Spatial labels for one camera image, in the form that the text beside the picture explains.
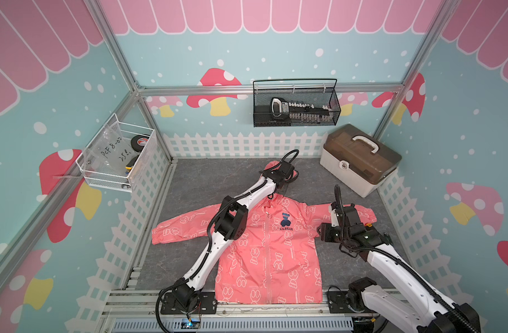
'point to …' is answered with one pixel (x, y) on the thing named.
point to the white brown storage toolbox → (357, 160)
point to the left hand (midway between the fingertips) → (276, 188)
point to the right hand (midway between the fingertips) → (322, 228)
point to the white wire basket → (121, 182)
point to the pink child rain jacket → (276, 257)
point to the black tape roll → (139, 141)
